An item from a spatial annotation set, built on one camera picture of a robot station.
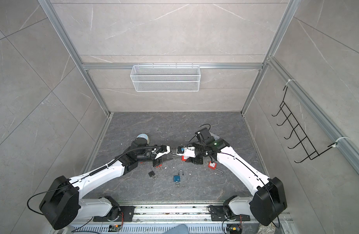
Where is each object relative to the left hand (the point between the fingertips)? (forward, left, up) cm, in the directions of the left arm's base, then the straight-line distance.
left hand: (170, 150), depth 78 cm
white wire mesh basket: (+51, +3, +12) cm, 52 cm away
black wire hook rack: (-10, -61, +15) cm, 64 cm away
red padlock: (-9, +6, +1) cm, 11 cm away
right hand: (-1, -10, -2) cm, 10 cm away
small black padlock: (-5, +13, -18) cm, 22 cm away
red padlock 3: (-3, -26, -15) cm, 30 cm away
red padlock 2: (-5, -6, 0) cm, 8 cm away
